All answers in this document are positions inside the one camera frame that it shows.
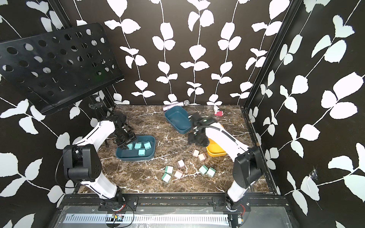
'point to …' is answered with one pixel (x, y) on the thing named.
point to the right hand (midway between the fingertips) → (191, 141)
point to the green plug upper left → (168, 169)
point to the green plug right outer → (211, 172)
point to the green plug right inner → (203, 169)
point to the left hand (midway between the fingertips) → (135, 141)
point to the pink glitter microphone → (185, 103)
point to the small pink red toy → (219, 113)
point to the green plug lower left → (166, 177)
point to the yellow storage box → (214, 150)
